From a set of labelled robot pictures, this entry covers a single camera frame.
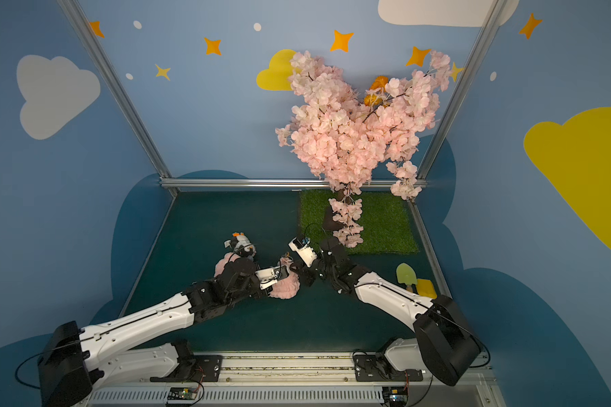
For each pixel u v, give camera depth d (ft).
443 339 1.38
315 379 2.44
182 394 2.35
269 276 2.14
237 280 1.86
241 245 3.13
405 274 3.05
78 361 1.33
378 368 2.20
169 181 3.78
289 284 2.64
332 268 2.13
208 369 2.42
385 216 3.67
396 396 2.35
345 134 2.26
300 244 2.31
